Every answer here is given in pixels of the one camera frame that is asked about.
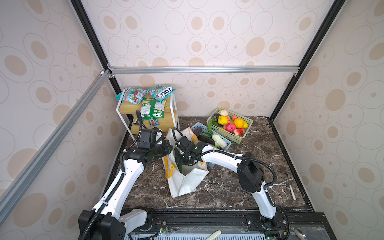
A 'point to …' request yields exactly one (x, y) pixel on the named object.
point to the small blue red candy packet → (154, 122)
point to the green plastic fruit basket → (222, 132)
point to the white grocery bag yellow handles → (192, 176)
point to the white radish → (219, 142)
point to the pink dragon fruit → (230, 127)
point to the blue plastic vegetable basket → (205, 135)
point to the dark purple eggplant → (205, 139)
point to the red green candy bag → (133, 95)
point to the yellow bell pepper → (222, 120)
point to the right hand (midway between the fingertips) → (176, 162)
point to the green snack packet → (151, 109)
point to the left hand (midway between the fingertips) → (176, 144)
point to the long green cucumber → (179, 167)
